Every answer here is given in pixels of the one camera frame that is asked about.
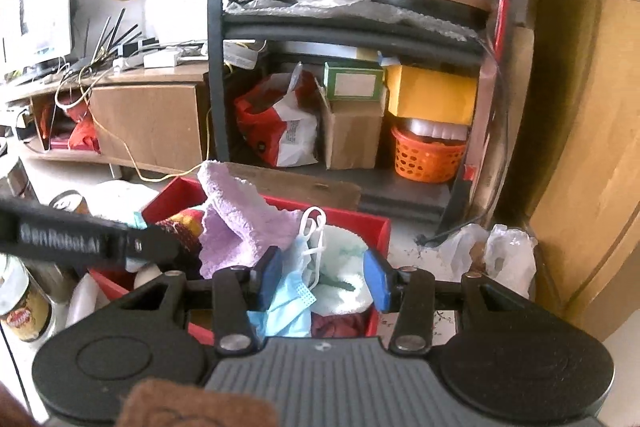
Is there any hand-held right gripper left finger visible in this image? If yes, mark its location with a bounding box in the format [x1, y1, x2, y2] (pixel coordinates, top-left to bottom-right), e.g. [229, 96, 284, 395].
[117, 246, 284, 354]

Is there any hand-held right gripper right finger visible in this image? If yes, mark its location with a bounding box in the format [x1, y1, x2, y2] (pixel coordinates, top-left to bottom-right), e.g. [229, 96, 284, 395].
[363, 249, 531, 354]

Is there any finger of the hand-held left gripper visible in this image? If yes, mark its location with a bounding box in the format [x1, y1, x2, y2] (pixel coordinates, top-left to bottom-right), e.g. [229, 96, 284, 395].
[126, 222, 185, 269]

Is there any beige plush toy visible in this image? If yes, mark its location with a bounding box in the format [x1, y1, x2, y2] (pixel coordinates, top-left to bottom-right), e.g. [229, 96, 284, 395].
[134, 264, 167, 291]

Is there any white fluffy towel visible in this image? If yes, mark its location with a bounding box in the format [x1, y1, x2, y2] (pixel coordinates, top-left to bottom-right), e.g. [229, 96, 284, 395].
[312, 227, 376, 315]

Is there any red and yellow knit item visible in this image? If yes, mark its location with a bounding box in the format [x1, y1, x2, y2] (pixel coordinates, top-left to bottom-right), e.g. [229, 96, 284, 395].
[155, 207, 206, 258]

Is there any blue face mask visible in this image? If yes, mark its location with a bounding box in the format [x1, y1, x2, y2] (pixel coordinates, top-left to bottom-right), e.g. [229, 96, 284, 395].
[247, 239, 318, 338]

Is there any dark red cloth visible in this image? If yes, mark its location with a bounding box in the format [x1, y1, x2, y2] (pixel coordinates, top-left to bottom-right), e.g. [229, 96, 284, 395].
[311, 312, 373, 339]

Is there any red cardboard box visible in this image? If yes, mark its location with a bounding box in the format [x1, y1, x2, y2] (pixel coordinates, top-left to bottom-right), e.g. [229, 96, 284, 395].
[90, 177, 392, 343]

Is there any purple terry towel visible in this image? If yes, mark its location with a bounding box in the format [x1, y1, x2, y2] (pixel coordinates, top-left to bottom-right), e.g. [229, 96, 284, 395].
[197, 161, 303, 280]

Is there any blue and yellow drink can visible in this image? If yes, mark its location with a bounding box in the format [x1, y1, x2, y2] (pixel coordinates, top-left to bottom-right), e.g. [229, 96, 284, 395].
[50, 190, 92, 216]

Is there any floral tablecloth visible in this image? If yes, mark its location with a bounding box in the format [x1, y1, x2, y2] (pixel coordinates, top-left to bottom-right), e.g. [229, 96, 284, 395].
[375, 227, 468, 348]

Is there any stainless steel thermos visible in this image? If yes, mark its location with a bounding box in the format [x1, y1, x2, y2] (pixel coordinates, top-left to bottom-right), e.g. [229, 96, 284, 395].
[0, 157, 37, 202]

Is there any tin can with brown label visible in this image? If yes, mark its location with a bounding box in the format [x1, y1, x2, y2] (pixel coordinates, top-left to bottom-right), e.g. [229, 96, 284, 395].
[0, 254, 53, 343]

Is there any wooden media cabinet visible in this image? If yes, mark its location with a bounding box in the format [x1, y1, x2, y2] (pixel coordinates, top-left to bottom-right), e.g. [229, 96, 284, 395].
[5, 69, 211, 175]

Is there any clear crumpled plastic bag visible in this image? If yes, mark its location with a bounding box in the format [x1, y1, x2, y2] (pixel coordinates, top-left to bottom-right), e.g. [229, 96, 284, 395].
[435, 223, 538, 300]

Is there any orange plastic basket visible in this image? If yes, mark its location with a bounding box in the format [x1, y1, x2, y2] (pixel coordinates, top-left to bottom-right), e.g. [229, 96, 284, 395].
[391, 127, 468, 184]

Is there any brown cardboard box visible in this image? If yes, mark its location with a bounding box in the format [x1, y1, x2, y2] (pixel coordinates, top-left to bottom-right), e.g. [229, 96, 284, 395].
[320, 89, 387, 170]

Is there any red and white plastic bag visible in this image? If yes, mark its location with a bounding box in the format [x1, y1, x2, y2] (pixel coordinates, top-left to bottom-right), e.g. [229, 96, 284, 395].
[235, 63, 321, 168]

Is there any white power adapter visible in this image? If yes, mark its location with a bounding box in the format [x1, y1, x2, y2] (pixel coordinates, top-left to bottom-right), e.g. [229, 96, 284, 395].
[144, 49, 181, 68]

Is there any yellow box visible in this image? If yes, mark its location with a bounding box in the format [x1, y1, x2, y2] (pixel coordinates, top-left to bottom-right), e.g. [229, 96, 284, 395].
[386, 65, 478, 126]

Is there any black shelf rack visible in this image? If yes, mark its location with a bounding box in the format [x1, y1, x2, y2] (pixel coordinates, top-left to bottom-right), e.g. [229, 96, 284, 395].
[207, 0, 533, 238]

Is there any green carton box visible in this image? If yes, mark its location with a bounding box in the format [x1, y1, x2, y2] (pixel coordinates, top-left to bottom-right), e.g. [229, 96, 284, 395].
[323, 62, 385, 102]

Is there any black router with antennas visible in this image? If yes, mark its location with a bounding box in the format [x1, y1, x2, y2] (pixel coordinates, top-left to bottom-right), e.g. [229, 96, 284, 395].
[80, 9, 158, 60]

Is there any tall wooden cabinet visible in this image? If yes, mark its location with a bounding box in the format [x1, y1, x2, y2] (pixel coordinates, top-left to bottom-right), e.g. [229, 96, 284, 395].
[500, 0, 640, 343]

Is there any bubble wrap sheet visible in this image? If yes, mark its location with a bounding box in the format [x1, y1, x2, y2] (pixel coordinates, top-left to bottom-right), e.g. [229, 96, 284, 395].
[222, 0, 488, 42]

